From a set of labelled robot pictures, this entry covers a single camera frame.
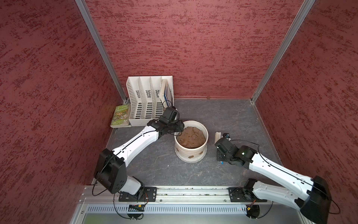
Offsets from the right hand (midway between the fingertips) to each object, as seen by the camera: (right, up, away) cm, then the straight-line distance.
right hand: (219, 156), depth 80 cm
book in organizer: (-33, +39, +11) cm, 52 cm away
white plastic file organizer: (-54, +34, +35) cm, 73 cm away
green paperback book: (-69, +21, +23) cm, 75 cm away
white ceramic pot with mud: (-17, +7, +2) cm, 18 cm away
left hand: (-23, +16, +3) cm, 29 cm away
